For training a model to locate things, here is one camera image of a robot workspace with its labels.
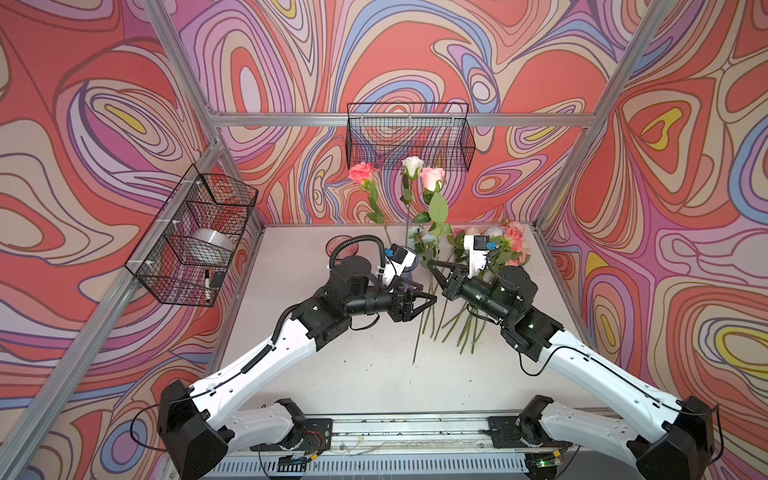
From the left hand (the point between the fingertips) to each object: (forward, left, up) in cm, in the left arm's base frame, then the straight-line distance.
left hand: (431, 295), depth 63 cm
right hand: (+7, 0, 0) cm, 7 cm away
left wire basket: (+10, +56, +2) cm, 57 cm away
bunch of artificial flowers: (+9, -12, -31) cm, 35 cm away
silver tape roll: (+15, +53, 0) cm, 55 cm away
